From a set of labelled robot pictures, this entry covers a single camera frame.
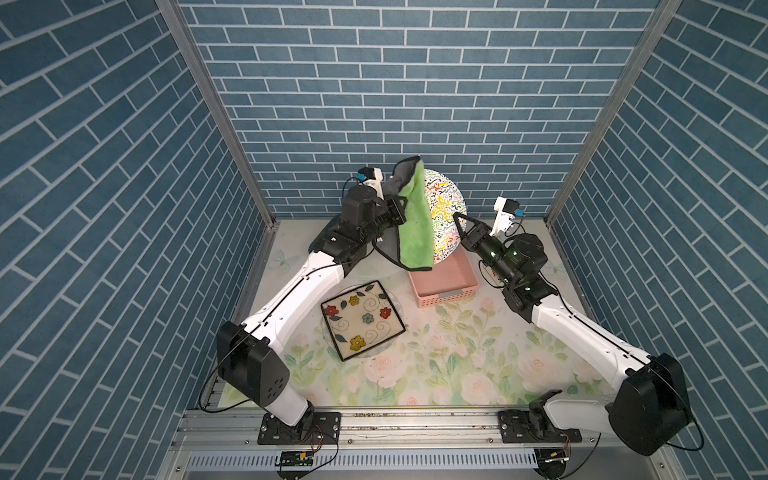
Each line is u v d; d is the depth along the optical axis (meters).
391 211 0.65
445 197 0.72
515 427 0.74
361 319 0.92
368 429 0.75
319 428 0.73
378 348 0.86
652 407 0.40
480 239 0.63
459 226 0.70
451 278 1.04
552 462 0.70
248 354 0.41
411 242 0.71
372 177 0.65
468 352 0.87
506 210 0.64
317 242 0.55
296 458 0.72
